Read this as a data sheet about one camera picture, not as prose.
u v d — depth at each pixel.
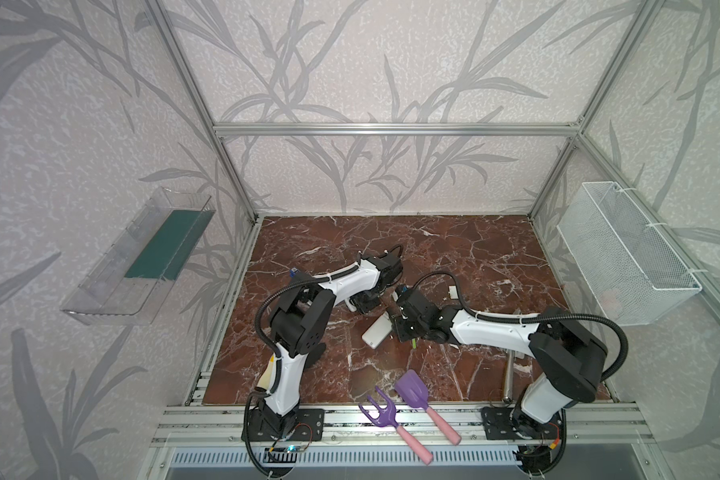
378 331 0.89
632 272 0.62
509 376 0.80
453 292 1.02
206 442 0.73
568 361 0.45
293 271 1.01
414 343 0.87
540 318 0.49
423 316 0.68
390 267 0.71
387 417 0.74
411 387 0.79
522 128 0.96
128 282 0.65
